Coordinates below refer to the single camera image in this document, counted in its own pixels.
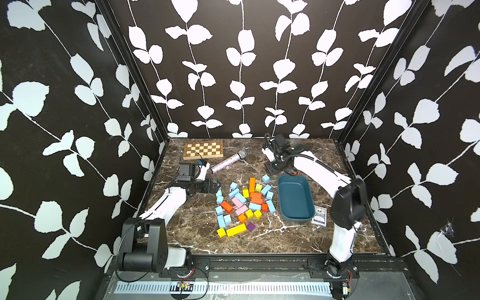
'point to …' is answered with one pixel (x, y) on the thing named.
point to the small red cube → (264, 207)
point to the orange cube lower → (242, 218)
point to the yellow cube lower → (257, 214)
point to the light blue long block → (219, 192)
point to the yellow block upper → (245, 192)
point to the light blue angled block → (242, 199)
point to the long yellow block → (236, 230)
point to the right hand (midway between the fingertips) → (268, 165)
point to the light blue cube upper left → (234, 185)
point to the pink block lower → (241, 210)
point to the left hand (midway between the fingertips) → (213, 180)
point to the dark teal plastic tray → (295, 197)
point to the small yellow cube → (221, 232)
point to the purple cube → (250, 226)
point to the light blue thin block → (236, 191)
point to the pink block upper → (237, 202)
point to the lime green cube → (259, 187)
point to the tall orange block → (252, 184)
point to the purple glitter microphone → (241, 155)
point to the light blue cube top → (265, 178)
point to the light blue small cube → (219, 199)
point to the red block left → (227, 207)
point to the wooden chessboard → (200, 149)
